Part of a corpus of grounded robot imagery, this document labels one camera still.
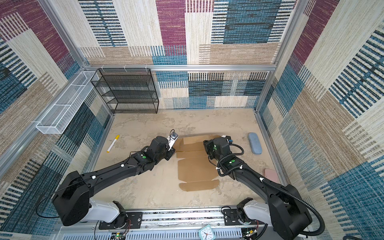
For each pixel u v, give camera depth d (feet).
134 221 2.41
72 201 1.34
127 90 3.65
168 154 2.48
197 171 3.06
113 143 3.34
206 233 2.25
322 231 1.26
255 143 3.24
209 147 2.44
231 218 2.39
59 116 2.39
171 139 2.39
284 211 1.33
